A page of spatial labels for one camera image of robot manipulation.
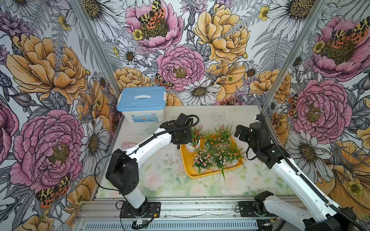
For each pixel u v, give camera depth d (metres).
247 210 0.74
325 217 0.38
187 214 0.75
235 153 0.75
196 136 0.77
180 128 0.60
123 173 0.44
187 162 0.83
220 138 0.85
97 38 0.85
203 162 0.75
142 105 1.09
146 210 0.70
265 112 1.24
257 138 0.57
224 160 0.76
